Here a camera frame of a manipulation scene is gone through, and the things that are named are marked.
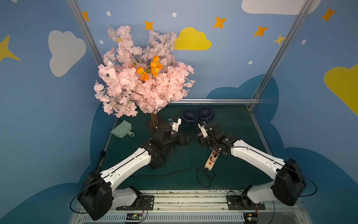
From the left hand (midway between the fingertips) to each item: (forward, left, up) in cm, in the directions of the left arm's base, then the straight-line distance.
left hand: (190, 133), depth 76 cm
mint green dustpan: (+17, +51, -25) cm, 60 cm away
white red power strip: (-7, -15, -19) cm, 25 cm away
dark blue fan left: (+22, -1, -15) cm, 27 cm away
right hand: (+4, -9, -9) cm, 13 cm away
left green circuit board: (-37, +29, -24) cm, 53 cm away
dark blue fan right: (+28, -14, -15) cm, 35 cm away
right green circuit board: (-36, -33, -25) cm, 55 cm away
